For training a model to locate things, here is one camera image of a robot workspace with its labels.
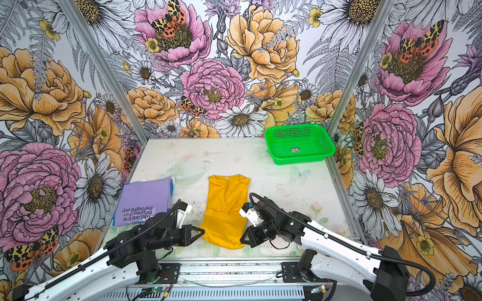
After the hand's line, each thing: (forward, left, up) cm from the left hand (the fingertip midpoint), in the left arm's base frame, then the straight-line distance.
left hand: (201, 238), depth 71 cm
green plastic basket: (+61, -51, -13) cm, 80 cm away
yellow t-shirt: (+7, -7, -7) cm, 12 cm away
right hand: (-3, -16, 0) cm, 17 cm away
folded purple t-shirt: (+22, +35, -11) cm, 42 cm away
